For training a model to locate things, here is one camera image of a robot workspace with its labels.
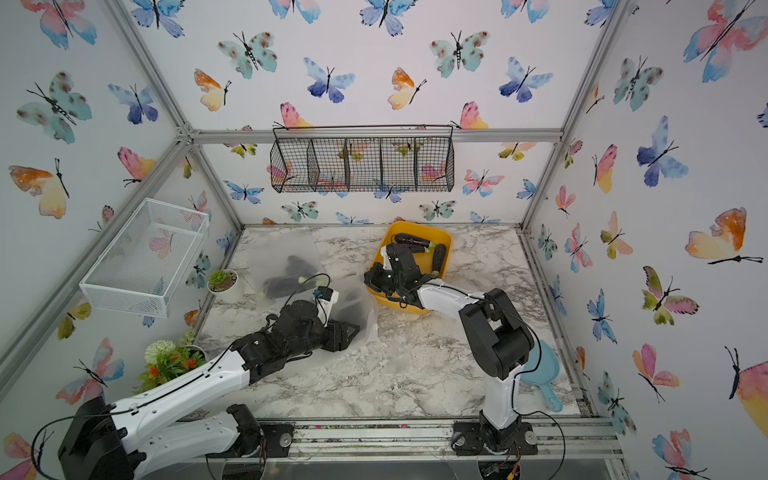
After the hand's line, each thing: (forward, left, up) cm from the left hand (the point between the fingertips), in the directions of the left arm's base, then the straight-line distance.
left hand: (355, 326), depth 78 cm
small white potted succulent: (+18, +42, -6) cm, 46 cm away
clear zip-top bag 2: (+10, +1, -5) cm, 12 cm away
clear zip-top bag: (+31, +30, -13) cm, 45 cm away
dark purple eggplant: (+25, +22, -11) cm, 35 cm away
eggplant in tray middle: (+32, -27, -12) cm, 43 cm away
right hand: (+17, 0, 0) cm, 17 cm away
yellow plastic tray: (+46, -8, -14) cm, 48 cm away
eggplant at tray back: (+41, -15, -12) cm, 45 cm away
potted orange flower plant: (-9, +42, +4) cm, 43 cm away
